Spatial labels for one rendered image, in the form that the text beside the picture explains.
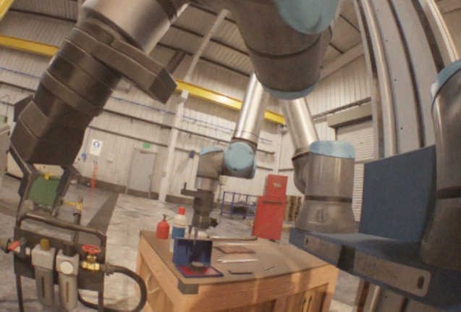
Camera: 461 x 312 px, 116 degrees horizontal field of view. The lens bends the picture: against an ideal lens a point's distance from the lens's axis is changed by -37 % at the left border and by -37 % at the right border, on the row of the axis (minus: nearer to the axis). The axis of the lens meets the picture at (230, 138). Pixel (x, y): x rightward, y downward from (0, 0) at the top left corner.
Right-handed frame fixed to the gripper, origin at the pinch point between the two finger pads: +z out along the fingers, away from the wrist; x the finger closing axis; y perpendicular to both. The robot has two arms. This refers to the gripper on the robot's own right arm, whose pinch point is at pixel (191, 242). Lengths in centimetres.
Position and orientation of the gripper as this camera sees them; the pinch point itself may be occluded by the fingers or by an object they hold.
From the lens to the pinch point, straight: 88.2
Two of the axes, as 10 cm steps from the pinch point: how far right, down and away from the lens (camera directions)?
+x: -5.4, 1.3, 8.3
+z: -1.4, 9.6, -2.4
